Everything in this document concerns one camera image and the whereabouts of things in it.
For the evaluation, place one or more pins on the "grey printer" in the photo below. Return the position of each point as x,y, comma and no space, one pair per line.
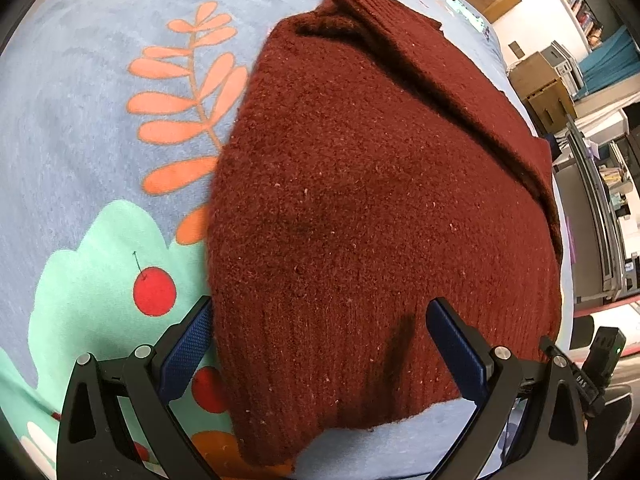
562,62

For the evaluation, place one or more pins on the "grey desk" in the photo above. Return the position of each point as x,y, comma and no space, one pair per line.
595,200

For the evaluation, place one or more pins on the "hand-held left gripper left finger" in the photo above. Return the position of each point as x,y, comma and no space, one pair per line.
187,345

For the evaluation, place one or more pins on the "teal curtain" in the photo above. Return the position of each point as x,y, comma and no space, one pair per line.
610,62

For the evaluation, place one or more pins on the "chair with red trim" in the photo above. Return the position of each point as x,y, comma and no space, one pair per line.
610,317

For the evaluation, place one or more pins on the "dark red knit sweater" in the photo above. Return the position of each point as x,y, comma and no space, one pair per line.
375,210

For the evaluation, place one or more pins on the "blue printed blanket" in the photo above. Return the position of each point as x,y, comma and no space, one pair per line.
100,135

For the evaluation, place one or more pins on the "wall socket plate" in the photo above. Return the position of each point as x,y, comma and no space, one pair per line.
516,50

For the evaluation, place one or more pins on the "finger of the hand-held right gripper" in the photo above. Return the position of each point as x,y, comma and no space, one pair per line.
546,346

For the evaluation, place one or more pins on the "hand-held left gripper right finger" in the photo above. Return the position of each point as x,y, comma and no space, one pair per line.
455,352

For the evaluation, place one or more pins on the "wooden drawer chest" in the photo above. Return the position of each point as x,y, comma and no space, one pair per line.
542,87

